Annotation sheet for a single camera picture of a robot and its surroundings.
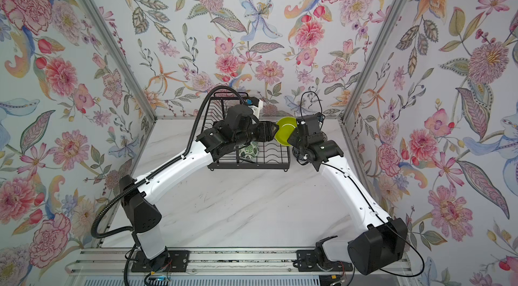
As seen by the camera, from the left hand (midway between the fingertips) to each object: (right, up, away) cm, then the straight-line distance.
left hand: (276, 128), depth 72 cm
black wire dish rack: (0, -13, +32) cm, 34 cm away
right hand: (+8, -2, +8) cm, 11 cm away
